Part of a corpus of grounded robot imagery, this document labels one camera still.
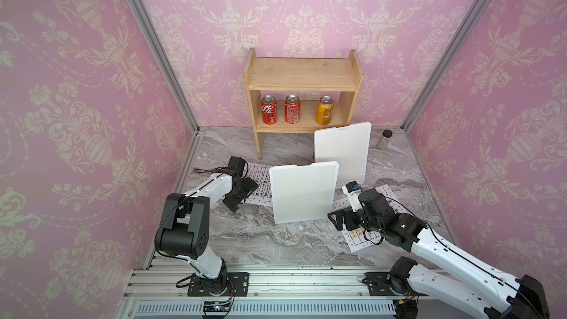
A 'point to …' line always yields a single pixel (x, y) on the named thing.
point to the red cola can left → (269, 110)
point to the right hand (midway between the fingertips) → (339, 212)
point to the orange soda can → (324, 110)
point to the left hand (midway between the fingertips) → (251, 196)
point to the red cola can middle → (292, 109)
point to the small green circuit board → (216, 306)
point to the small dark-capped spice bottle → (383, 142)
